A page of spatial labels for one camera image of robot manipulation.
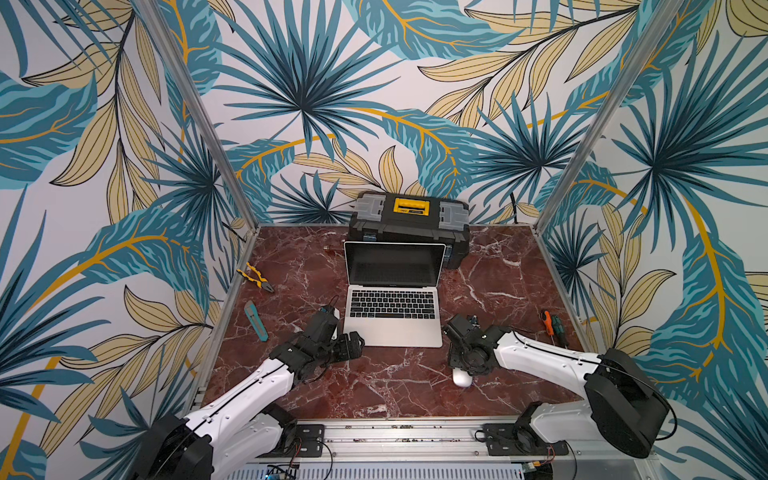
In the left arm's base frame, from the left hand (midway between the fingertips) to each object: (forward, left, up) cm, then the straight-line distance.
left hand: (351, 349), depth 83 cm
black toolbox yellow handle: (+41, -18, +11) cm, 46 cm away
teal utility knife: (+12, +33, -5) cm, 35 cm away
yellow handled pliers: (+24, +33, -4) cm, 41 cm away
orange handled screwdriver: (+10, -60, -3) cm, 61 cm away
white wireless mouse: (-6, -31, -5) cm, 32 cm away
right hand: (-3, -27, -5) cm, 28 cm away
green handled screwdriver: (+8, -63, -3) cm, 63 cm away
